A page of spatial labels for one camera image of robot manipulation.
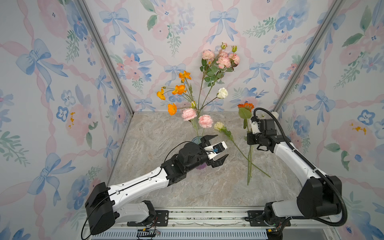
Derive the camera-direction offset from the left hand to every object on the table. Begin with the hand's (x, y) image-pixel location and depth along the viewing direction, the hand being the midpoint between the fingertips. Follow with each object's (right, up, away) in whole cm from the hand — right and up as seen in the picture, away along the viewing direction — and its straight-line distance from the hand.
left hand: (221, 142), depth 66 cm
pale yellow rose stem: (+7, +7, +42) cm, 43 cm away
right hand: (+20, +2, +22) cm, 30 cm away
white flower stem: (+50, +16, +47) cm, 71 cm away
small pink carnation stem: (-7, +9, +7) cm, 14 cm away
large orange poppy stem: (-23, +16, +7) cm, 29 cm away
